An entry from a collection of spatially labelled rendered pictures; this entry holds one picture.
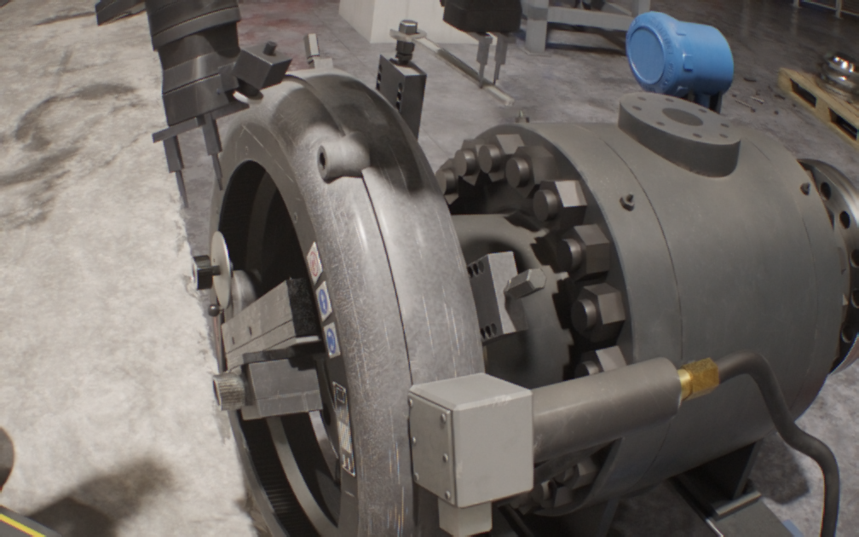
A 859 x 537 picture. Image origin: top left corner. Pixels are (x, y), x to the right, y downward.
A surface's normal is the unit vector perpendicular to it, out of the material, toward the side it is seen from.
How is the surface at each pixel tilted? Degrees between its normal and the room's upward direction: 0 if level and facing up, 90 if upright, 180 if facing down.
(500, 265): 49
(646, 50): 90
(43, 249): 0
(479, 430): 68
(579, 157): 10
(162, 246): 0
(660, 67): 90
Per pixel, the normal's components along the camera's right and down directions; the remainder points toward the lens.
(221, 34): 0.92, 0.01
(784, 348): 0.41, 0.27
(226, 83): -0.38, 0.30
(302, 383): 0.37, -0.18
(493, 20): 0.47, 0.52
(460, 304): 0.80, -0.23
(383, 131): 0.20, -0.67
